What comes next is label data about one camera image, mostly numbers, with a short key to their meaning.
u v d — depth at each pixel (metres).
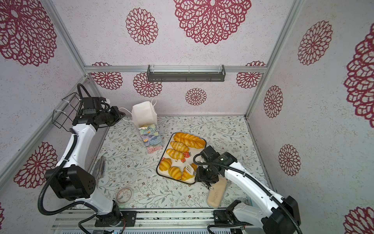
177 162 0.95
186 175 0.85
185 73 0.93
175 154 0.95
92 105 0.61
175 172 0.85
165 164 0.89
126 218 0.73
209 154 0.60
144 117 1.02
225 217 0.74
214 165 0.53
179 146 0.97
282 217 0.38
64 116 0.76
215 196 0.78
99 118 0.61
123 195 0.81
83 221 0.61
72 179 0.43
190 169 0.80
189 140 1.02
